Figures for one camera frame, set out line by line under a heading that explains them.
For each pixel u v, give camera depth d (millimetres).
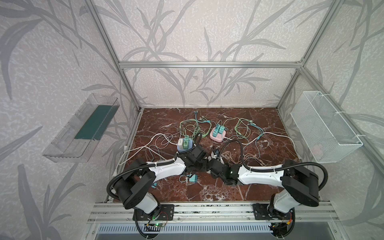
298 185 433
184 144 912
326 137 628
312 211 754
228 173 639
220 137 968
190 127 1081
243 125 1019
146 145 981
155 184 824
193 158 679
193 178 823
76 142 637
